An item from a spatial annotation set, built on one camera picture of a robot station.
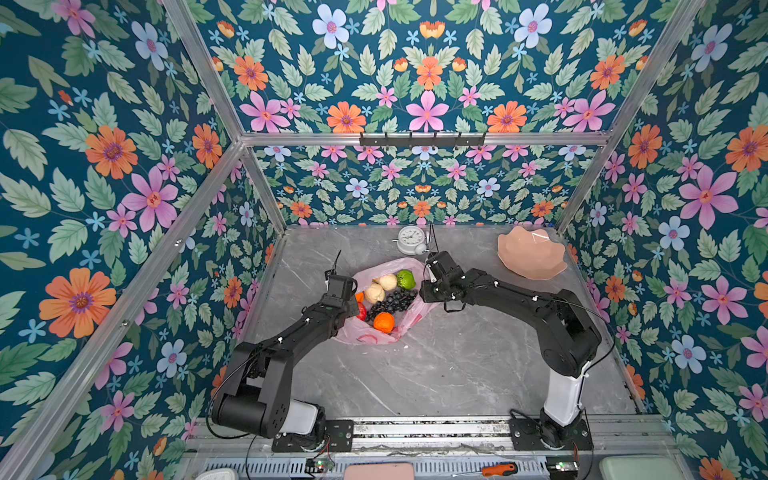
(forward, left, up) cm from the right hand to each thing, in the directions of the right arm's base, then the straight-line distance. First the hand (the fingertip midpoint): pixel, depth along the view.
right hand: (423, 289), depth 93 cm
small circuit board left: (-45, +27, -8) cm, 53 cm away
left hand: (-2, +23, +1) cm, 23 cm away
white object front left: (-47, +48, -4) cm, 67 cm away
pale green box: (-46, -48, -5) cm, 67 cm away
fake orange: (0, +21, -3) cm, 21 cm away
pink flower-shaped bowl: (+19, -42, -6) cm, 46 cm away
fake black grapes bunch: (-3, +9, -3) cm, 10 cm away
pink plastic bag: (-10, +6, -2) cm, 11 cm away
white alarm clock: (+24, +4, -4) cm, 25 cm away
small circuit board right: (-45, -32, -9) cm, 56 cm away
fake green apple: (+5, +6, -2) cm, 8 cm away
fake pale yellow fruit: (+5, +12, -2) cm, 13 cm away
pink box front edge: (-46, +12, -7) cm, 48 cm away
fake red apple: (-6, +19, -3) cm, 20 cm away
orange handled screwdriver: (-46, -17, -6) cm, 49 cm away
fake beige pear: (0, +16, -2) cm, 16 cm away
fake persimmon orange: (-10, +12, -2) cm, 16 cm away
